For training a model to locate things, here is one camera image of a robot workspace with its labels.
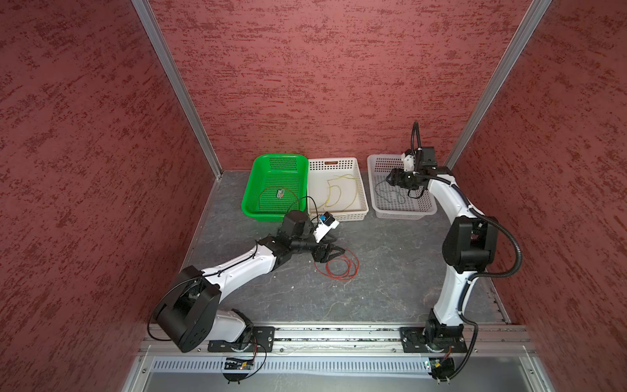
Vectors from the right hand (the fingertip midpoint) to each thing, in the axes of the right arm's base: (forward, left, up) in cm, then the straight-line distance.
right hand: (394, 182), depth 96 cm
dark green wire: (+9, +2, -15) cm, 18 cm away
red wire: (+11, +54, -14) cm, 57 cm away
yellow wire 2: (+18, +21, -15) cm, 31 cm away
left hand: (-28, +25, -1) cm, 38 cm away
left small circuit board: (-58, +57, -17) cm, 83 cm away
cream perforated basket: (+12, +23, -15) cm, 29 cm away
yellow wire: (+9, +13, -15) cm, 22 cm away
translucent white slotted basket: (+2, -2, -16) cm, 17 cm away
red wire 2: (-29, +22, -16) cm, 40 cm away
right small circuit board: (-60, -5, -17) cm, 63 cm away
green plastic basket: (+10, +50, -10) cm, 52 cm away
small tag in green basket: (+7, +49, -14) cm, 52 cm away
